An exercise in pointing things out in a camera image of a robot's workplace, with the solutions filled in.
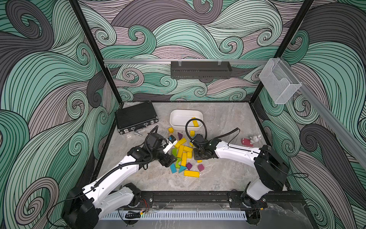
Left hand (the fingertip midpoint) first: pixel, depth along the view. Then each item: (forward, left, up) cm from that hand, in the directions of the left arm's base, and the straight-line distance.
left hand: (172, 153), depth 77 cm
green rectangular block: (+7, -1, -13) cm, 15 cm away
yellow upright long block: (+7, -5, -12) cm, 15 cm away
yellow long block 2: (+1, -7, -12) cm, 14 cm away
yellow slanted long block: (+13, -5, -11) cm, 18 cm away
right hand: (+2, -14, -10) cm, 18 cm away
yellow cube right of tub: (+20, -13, -10) cm, 26 cm away
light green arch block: (-3, -3, -11) cm, 11 cm away
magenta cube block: (-3, -17, -12) cm, 22 cm away
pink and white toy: (+13, -52, -11) cm, 55 cm away
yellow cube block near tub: (+23, +2, -11) cm, 25 cm away
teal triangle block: (-4, -6, -12) cm, 14 cm away
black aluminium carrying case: (+31, +29, -7) cm, 43 cm away
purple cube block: (-3, -10, -11) cm, 15 cm away
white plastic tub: (+33, -3, -11) cm, 35 cm away
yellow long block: (-7, -12, -12) cm, 18 cm away
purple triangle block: (+19, -5, -13) cm, 23 cm away
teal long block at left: (-4, -1, -12) cm, 12 cm away
